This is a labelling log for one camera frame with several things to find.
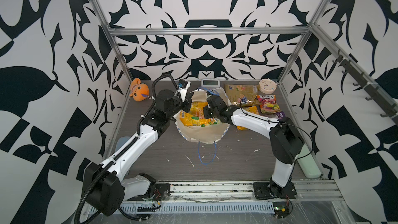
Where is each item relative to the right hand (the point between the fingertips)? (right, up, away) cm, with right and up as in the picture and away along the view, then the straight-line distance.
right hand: (205, 106), depth 91 cm
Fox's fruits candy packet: (+43, +1, +13) cm, 45 cm away
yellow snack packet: (+30, -2, +7) cm, 31 cm away
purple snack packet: (+48, -6, +8) cm, 49 cm away
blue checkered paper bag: (+2, -13, -11) cm, 17 cm away
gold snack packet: (+25, +7, +14) cm, 29 cm away
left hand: (-7, +9, -16) cm, 20 cm away
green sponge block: (+52, -28, -12) cm, 60 cm away
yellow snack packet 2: (-6, -6, +2) cm, 9 cm away
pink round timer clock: (+47, +13, +24) cm, 54 cm away
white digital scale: (+5, +16, +29) cm, 33 cm away
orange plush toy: (-43, +10, +13) cm, 46 cm away
